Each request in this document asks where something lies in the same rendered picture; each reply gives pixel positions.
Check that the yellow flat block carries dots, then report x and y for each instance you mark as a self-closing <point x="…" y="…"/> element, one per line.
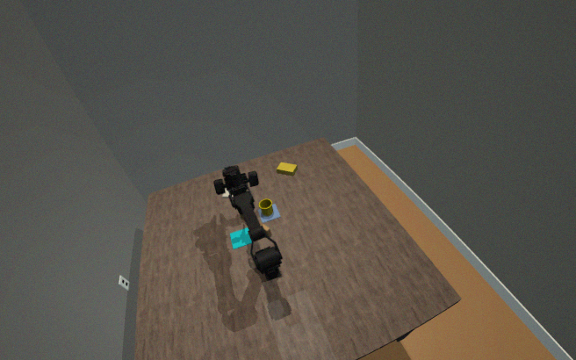
<point x="287" y="168"/>

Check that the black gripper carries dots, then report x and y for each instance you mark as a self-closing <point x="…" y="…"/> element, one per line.
<point x="252" y="179"/>

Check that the yellow cup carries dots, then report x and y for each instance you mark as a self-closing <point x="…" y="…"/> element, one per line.
<point x="266" y="207"/>

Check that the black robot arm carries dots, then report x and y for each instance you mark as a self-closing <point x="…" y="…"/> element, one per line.
<point x="268" y="259"/>

